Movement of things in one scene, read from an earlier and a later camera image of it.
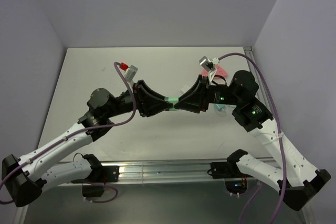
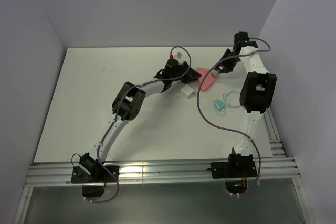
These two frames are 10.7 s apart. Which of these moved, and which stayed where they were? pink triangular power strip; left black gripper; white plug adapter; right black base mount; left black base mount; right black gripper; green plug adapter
Moved: green plug adapter; right black gripper; left black gripper; pink triangular power strip
Stayed: right black base mount; left black base mount; white plug adapter
